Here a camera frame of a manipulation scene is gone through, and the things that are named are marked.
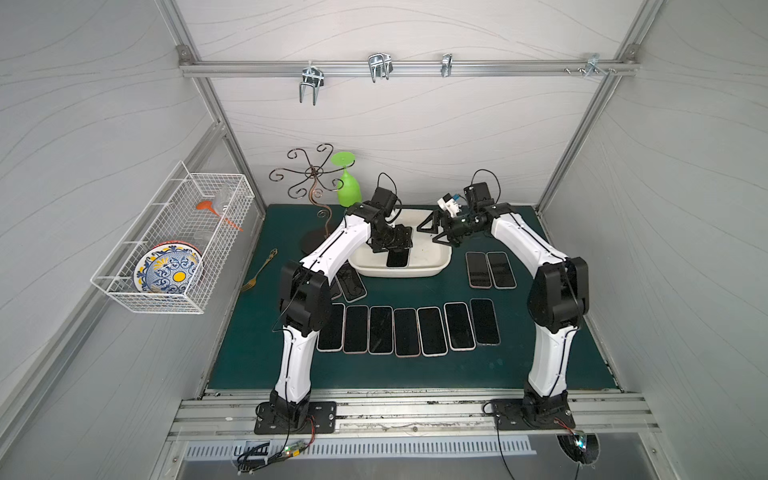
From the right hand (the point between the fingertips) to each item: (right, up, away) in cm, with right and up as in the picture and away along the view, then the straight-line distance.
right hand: (426, 232), depth 89 cm
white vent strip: (-49, -52, -19) cm, 74 cm away
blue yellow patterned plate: (-58, -8, -27) cm, 65 cm away
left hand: (-7, -4, +1) cm, 8 cm away
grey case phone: (+27, -13, +11) cm, 32 cm away
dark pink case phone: (+10, -29, 0) cm, 30 cm away
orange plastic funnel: (-60, +7, -12) cm, 61 cm away
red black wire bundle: (-35, -51, -21) cm, 65 cm away
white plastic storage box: (+2, -9, +15) cm, 18 cm away
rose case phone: (-21, -30, -2) cm, 36 cm away
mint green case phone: (-14, -30, +1) cm, 33 cm away
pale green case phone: (-24, -17, +8) cm, 31 cm away
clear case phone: (+18, -28, +1) cm, 33 cm away
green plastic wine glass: (-25, +14, +5) cm, 28 cm away
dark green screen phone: (-9, -8, -5) cm, 13 cm away
